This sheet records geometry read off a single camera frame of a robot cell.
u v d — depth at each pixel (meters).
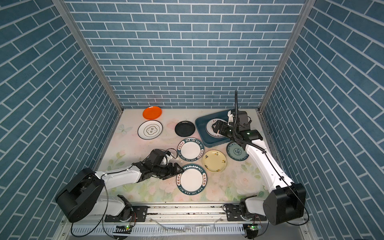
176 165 0.79
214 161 0.93
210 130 1.06
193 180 0.84
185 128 1.09
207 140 0.97
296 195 0.39
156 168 0.69
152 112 1.20
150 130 1.08
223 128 0.70
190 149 1.01
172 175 0.75
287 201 0.39
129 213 0.68
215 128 0.72
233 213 0.74
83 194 0.43
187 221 0.73
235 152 0.96
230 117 0.73
